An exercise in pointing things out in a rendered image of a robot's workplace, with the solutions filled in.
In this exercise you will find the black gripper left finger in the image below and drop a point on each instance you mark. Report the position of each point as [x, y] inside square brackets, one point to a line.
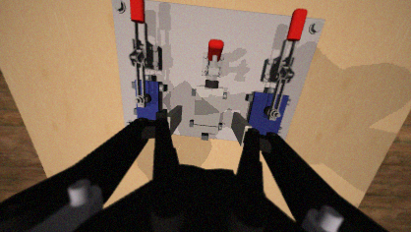
[65, 200]

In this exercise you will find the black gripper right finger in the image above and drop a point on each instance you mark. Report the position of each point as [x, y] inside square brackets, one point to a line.
[314, 204]

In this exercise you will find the blue metal block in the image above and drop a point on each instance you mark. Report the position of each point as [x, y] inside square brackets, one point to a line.
[152, 88]

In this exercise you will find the blue rectangular plate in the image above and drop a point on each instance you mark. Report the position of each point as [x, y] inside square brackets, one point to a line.
[256, 117]

